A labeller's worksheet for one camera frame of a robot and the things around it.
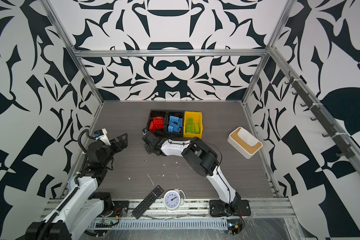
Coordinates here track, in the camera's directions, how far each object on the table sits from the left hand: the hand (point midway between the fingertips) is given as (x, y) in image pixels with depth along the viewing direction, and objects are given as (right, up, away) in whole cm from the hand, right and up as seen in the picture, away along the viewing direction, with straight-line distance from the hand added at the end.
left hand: (120, 134), depth 81 cm
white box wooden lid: (+71, -6, +12) cm, 72 cm away
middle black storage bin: (+32, +12, +30) cm, 45 cm away
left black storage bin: (+17, +12, +28) cm, 35 cm away
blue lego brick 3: (+30, +2, +18) cm, 35 cm away
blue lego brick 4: (+26, +2, +16) cm, 30 cm away
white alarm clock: (+29, -31, -7) cm, 43 cm away
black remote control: (+16, -33, -7) cm, 37 cm away
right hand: (+13, -7, +15) cm, 21 cm away
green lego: (+43, +2, +20) cm, 48 cm away
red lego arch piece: (+18, +6, +19) cm, 26 cm away
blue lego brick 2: (+32, +6, +24) cm, 40 cm away
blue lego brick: (+28, +8, +23) cm, 37 cm away
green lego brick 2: (+39, +6, +25) cm, 47 cm away
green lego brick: (+38, +2, +19) cm, 43 cm away
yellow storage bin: (+44, +9, +25) cm, 52 cm away
